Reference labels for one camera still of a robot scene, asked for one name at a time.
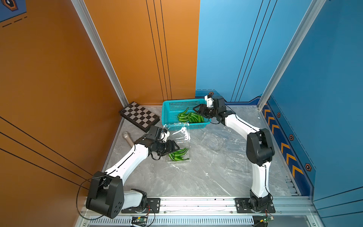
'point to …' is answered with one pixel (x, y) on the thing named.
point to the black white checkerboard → (140, 116)
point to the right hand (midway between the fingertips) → (195, 109)
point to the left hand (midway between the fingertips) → (176, 147)
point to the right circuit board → (266, 220)
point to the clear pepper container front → (182, 155)
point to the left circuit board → (140, 221)
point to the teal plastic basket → (171, 109)
